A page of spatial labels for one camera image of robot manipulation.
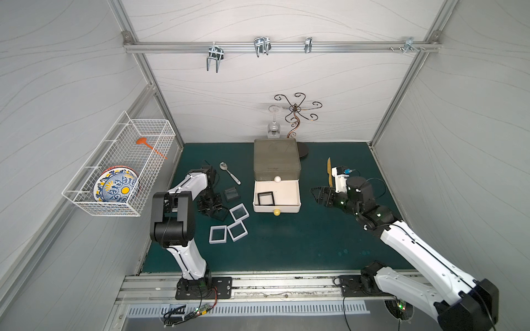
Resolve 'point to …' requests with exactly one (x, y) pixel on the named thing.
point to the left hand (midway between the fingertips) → (215, 212)
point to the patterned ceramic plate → (116, 184)
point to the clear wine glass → (273, 129)
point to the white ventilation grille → (172, 309)
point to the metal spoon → (224, 167)
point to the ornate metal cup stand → (292, 117)
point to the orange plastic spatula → (143, 141)
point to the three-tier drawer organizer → (277, 172)
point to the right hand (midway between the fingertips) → (319, 188)
